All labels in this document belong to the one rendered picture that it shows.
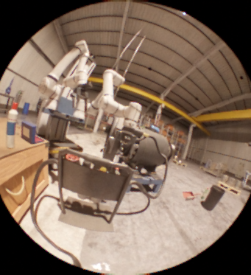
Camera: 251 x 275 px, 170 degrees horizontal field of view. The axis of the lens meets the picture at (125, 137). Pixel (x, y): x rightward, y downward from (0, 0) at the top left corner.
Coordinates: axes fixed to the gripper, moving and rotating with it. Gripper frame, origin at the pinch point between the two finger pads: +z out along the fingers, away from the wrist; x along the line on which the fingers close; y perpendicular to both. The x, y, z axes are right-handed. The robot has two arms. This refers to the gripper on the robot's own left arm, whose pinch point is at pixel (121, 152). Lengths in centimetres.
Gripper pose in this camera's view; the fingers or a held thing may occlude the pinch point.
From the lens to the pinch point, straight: 55.5
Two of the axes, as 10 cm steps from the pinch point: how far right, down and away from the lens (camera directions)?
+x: 9.3, 2.9, 2.4
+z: -3.0, 9.5, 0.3
